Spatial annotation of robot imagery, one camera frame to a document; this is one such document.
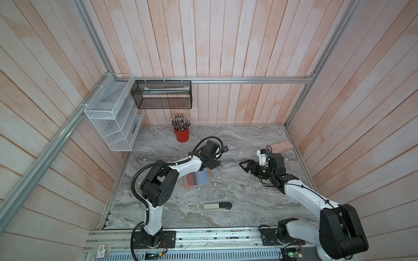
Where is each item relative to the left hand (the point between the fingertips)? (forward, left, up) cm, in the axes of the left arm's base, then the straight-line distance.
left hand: (211, 154), depth 97 cm
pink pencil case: (+12, -50, -6) cm, 51 cm away
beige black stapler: (-30, -3, -1) cm, 31 cm away
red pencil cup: (+18, +20, -4) cm, 27 cm away
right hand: (-10, -18, +4) cm, 21 cm away
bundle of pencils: (+18, +20, +10) cm, 28 cm away
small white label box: (-48, +47, -3) cm, 68 cm away
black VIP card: (-5, -7, +13) cm, 16 cm away
